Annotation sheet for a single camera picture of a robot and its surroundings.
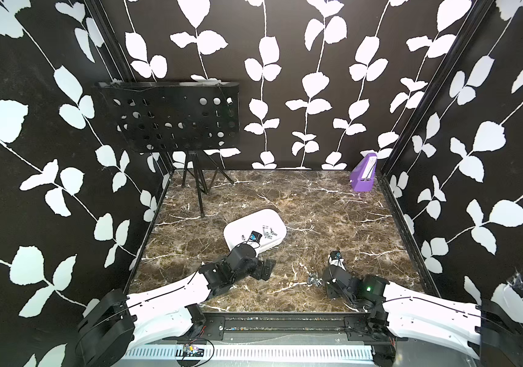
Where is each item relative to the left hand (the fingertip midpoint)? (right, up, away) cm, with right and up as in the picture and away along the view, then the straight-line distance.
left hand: (267, 255), depth 81 cm
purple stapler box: (+45, +30, +27) cm, 61 cm away
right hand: (+21, -9, +2) cm, 23 cm away
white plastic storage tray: (0, +10, +16) cm, 19 cm away
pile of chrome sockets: (+18, -10, +3) cm, 20 cm away
